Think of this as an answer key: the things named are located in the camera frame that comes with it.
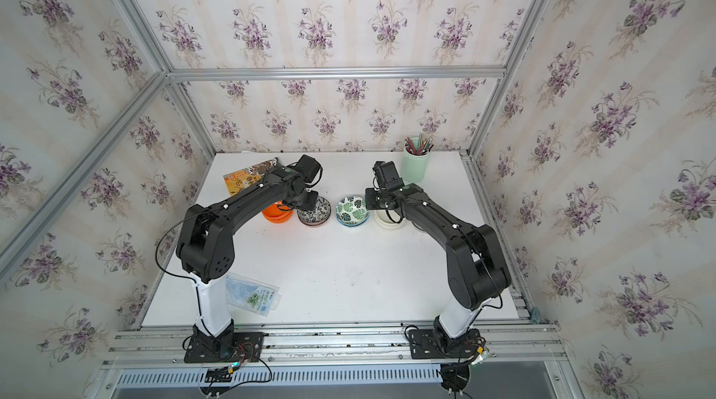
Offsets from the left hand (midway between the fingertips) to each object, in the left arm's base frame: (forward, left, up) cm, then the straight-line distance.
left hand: (311, 207), depth 93 cm
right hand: (+1, -21, +4) cm, 21 cm away
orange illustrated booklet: (+16, +32, -6) cm, 37 cm away
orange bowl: (-2, +11, -1) cm, 11 cm away
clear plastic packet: (-26, +16, -8) cm, 32 cm away
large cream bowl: (-5, -25, 0) cm, 25 cm away
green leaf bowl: (+2, -14, -5) cm, 15 cm away
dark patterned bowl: (0, -2, -6) cm, 6 cm away
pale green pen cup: (+18, -38, +6) cm, 42 cm away
